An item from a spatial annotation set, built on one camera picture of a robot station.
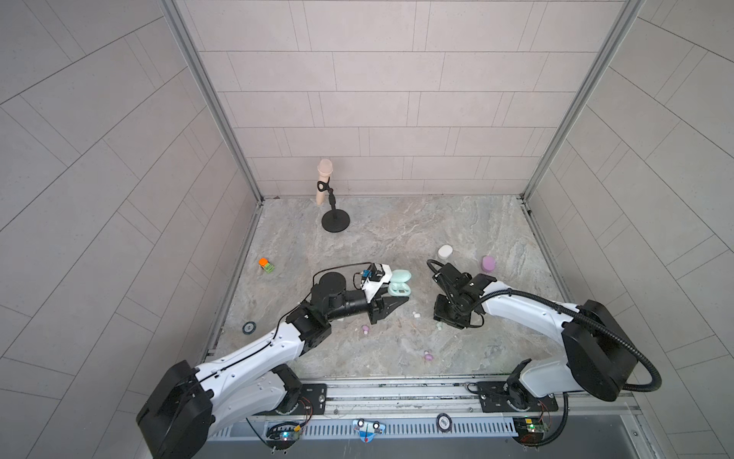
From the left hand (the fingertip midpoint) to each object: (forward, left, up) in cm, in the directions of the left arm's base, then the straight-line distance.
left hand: (408, 295), depth 67 cm
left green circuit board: (-26, +29, -18) cm, 43 cm away
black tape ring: (-1, +45, -20) cm, 50 cm away
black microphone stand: (+39, +24, -20) cm, 50 cm away
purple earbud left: (-1, +11, -20) cm, 23 cm away
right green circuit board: (-25, -30, -21) cm, 44 cm away
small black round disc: (-24, -9, -20) cm, 32 cm away
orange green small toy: (+18, +45, -18) cm, 52 cm away
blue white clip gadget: (-25, +9, -18) cm, 32 cm away
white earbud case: (+25, -16, -20) cm, 36 cm away
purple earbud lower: (-9, -7, -21) cm, 23 cm away
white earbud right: (+3, -4, -20) cm, 21 cm away
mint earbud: (-1, -11, -20) cm, 23 cm away
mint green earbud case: (+2, +2, +1) cm, 3 cm away
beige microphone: (+40, +24, +5) cm, 47 cm away
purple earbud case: (+21, -30, -21) cm, 42 cm away
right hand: (+1, -9, -20) cm, 22 cm away
